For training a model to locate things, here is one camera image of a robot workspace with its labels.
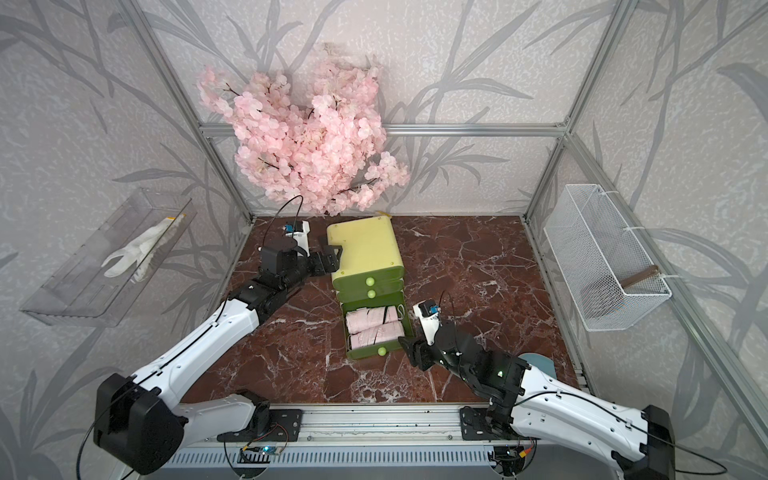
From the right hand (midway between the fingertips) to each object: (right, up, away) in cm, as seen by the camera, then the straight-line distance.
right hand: (408, 333), depth 73 cm
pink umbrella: (-5, -3, +12) cm, 13 cm away
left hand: (-21, +20, +7) cm, 30 cm away
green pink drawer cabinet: (-10, +11, +7) cm, 16 cm away
